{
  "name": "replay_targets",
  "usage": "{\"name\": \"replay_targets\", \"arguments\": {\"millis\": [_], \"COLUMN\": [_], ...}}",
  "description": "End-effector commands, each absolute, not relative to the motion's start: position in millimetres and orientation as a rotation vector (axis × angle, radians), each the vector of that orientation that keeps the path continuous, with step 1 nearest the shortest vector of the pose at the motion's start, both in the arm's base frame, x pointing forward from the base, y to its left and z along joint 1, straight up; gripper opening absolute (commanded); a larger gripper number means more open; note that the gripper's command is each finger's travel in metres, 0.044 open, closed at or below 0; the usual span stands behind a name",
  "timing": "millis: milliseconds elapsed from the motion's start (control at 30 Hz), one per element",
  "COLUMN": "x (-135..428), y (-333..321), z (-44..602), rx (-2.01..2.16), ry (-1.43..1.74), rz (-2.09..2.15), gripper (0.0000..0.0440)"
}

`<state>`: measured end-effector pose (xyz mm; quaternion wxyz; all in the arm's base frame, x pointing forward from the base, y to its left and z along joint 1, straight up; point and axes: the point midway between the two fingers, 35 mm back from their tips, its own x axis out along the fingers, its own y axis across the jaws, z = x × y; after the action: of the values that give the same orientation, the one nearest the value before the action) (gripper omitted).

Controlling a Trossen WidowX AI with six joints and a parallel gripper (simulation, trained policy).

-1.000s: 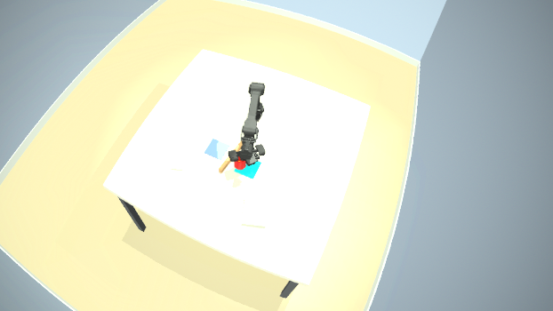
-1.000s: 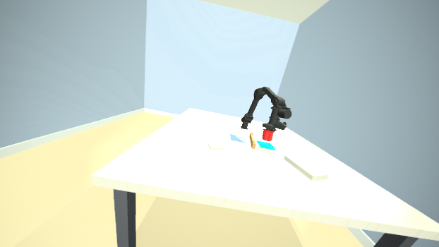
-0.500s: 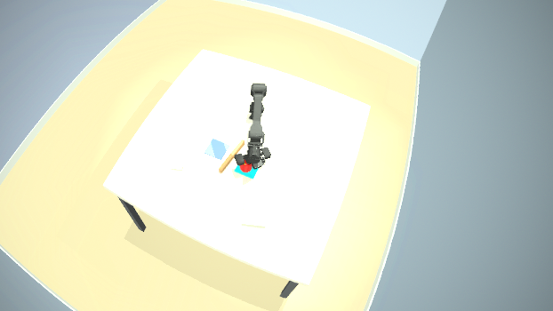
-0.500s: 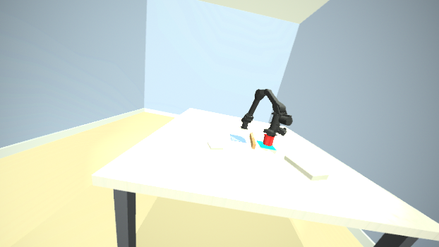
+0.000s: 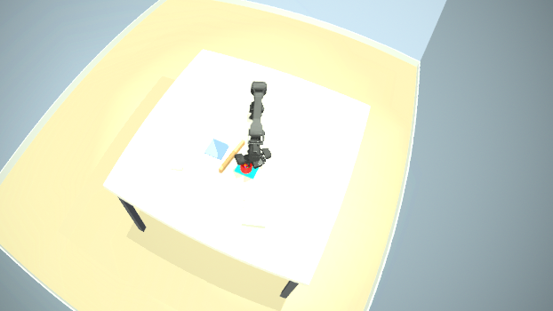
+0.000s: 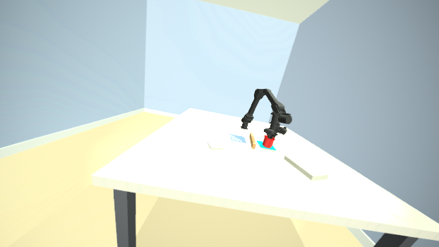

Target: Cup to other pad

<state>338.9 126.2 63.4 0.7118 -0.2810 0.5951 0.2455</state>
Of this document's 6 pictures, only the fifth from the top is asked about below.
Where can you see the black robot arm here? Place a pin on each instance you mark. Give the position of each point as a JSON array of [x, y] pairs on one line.
[[258, 90]]

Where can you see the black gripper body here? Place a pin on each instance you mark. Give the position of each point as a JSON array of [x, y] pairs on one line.
[[240, 159]]

